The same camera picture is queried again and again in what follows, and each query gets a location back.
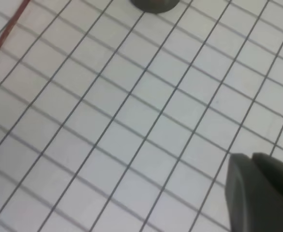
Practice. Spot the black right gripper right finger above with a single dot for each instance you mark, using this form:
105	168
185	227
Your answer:
271	168

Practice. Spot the black mesh pen holder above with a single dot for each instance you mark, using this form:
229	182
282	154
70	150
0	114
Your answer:
155	6

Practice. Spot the red pen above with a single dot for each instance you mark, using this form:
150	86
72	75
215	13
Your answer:
14	19

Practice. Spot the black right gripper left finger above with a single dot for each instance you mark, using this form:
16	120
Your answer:
253	203

